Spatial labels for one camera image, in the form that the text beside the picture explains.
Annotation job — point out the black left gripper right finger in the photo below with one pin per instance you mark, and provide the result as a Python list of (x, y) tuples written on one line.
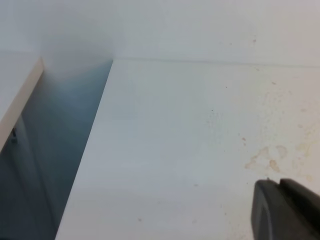
[(305, 202)]

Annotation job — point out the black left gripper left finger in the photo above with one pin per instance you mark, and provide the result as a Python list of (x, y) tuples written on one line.
[(272, 217)]

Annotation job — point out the white side table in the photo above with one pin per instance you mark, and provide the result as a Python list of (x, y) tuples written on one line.
[(19, 74)]

